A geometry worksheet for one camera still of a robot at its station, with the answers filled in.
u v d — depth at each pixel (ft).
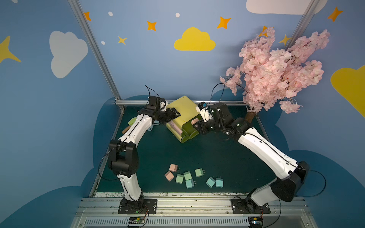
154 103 2.34
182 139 3.14
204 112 2.02
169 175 2.73
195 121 2.37
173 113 2.63
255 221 2.37
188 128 2.76
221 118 1.79
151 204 2.47
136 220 2.35
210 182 2.67
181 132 2.92
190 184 2.63
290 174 1.34
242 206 2.43
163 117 2.54
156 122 2.76
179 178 2.70
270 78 2.00
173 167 2.83
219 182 2.69
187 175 2.75
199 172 2.78
